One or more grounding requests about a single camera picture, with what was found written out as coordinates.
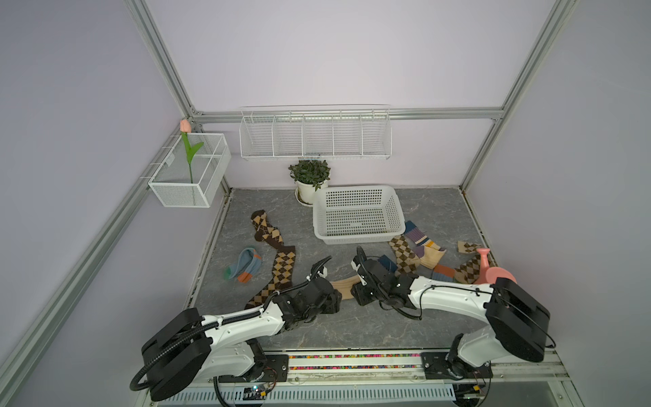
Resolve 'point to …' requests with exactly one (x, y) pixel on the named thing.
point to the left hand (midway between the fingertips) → (335, 298)
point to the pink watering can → (489, 275)
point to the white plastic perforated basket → (357, 214)
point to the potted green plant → (310, 175)
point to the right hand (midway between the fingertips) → (354, 288)
